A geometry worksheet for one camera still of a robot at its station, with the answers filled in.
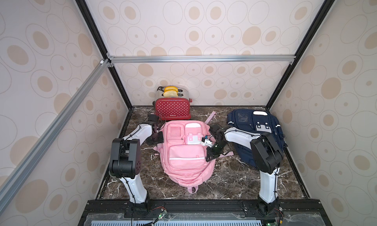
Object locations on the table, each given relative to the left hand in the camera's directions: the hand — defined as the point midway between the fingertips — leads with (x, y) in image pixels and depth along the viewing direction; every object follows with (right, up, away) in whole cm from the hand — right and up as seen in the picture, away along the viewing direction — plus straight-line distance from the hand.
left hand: (162, 139), depth 95 cm
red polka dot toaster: (+6, +21, +7) cm, 23 cm away
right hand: (+29, -13, -6) cm, 33 cm away
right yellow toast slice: (+5, +29, +7) cm, 31 cm away
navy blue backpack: (+67, +11, +10) cm, 69 cm away
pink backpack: (+15, -10, -8) cm, 19 cm away
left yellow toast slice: (+5, +33, +7) cm, 34 cm away
